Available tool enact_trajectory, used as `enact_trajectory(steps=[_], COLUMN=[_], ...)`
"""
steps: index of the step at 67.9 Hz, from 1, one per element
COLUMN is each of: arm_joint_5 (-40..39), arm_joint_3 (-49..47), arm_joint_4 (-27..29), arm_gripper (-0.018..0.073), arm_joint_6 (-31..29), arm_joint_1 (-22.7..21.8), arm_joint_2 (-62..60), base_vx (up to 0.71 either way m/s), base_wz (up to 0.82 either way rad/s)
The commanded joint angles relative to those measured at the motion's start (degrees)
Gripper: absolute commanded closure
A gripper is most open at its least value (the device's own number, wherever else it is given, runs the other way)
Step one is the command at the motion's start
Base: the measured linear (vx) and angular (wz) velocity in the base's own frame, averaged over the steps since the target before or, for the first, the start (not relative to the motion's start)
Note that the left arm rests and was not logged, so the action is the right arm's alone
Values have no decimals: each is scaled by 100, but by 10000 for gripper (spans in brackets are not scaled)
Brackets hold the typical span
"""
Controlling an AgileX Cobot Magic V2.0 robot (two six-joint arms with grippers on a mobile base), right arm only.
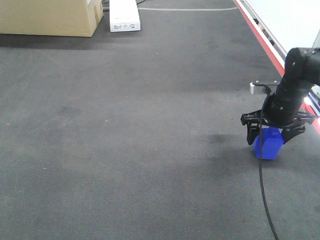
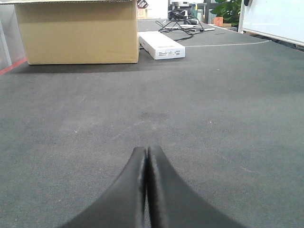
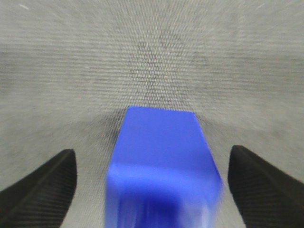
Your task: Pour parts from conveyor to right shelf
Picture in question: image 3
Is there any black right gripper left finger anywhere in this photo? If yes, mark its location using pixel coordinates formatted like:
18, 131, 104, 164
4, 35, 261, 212
0, 149, 78, 228

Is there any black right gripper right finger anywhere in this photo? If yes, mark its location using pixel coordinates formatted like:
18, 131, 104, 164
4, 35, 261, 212
227, 145, 304, 228

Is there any blue plastic box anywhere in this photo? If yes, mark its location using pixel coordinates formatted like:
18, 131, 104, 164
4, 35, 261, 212
104, 106, 226, 228

